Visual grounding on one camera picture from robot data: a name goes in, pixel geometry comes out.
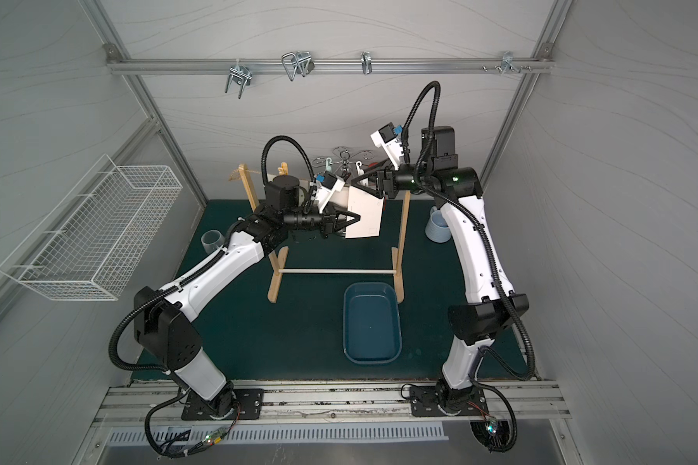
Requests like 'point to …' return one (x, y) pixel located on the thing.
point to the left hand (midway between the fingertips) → (354, 219)
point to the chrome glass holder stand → (343, 156)
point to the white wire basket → (92, 240)
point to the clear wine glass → (212, 240)
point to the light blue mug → (437, 229)
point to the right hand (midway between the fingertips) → (356, 178)
